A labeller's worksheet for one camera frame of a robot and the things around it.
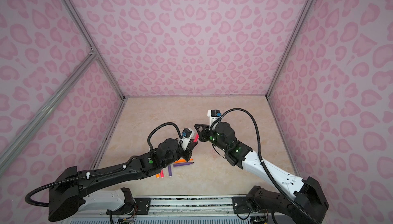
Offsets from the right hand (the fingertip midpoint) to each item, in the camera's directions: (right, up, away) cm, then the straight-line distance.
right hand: (195, 125), depth 72 cm
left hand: (+1, -7, +2) cm, 7 cm away
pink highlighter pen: (0, -6, +1) cm, 6 cm away
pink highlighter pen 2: (-13, -18, -12) cm, 25 cm away
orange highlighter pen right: (-6, -15, -4) cm, 17 cm away
